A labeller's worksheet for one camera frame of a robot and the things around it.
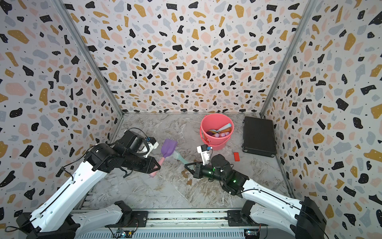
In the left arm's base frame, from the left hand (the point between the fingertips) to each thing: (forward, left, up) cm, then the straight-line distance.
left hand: (159, 167), depth 66 cm
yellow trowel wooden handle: (+30, -36, -11) cm, 48 cm away
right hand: (+1, -11, -2) cm, 11 cm away
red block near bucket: (+18, -42, -23) cm, 51 cm away
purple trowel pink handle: (+25, -31, -9) cm, 41 cm away
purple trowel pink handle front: (+10, -2, -1) cm, 11 cm away
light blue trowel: (+32, -35, -11) cm, 49 cm away
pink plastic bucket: (+36, -30, -18) cm, 50 cm away
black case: (+37, -63, -28) cm, 78 cm away
